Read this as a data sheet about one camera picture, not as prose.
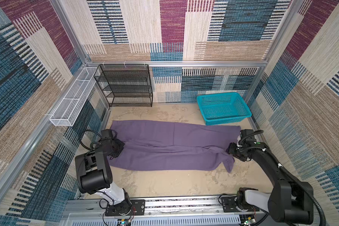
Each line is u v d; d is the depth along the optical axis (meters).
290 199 0.40
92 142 0.64
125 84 1.09
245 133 0.70
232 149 0.79
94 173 0.47
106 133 0.77
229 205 0.73
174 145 0.94
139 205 0.75
